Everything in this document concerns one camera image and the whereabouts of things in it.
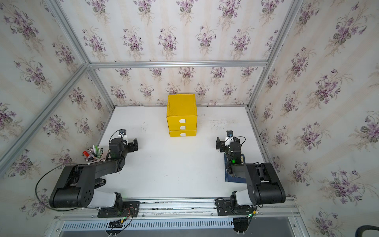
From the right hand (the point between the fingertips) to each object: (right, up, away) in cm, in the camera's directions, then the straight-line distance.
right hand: (227, 137), depth 91 cm
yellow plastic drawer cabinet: (-28, +13, -5) cm, 31 cm away
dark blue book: (0, -23, -7) cm, 24 cm away
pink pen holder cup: (-79, -8, -8) cm, 80 cm away
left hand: (-62, -2, +1) cm, 62 cm away
